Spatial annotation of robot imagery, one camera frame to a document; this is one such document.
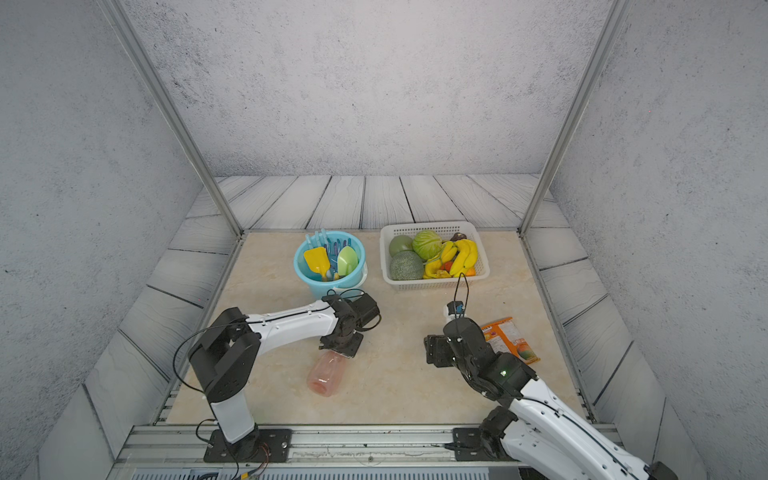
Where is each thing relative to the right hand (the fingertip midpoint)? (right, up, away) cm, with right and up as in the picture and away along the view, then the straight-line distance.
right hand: (438, 340), depth 76 cm
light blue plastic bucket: (-28, +14, +8) cm, 33 cm away
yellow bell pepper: (+2, +16, +25) cm, 30 cm away
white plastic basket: (+9, +30, +35) cm, 47 cm away
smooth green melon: (-9, +25, +30) cm, 41 cm away
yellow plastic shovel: (-35, +20, +20) cm, 45 cm away
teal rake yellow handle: (-31, +22, +20) cm, 43 cm away
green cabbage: (0, +25, +22) cm, 33 cm away
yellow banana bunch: (+12, +22, +22) cm, 33 cm away
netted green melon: (-7, +18, +20) cm, 28 cm away
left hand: (-24, -7, +11) cm, 27 cm away
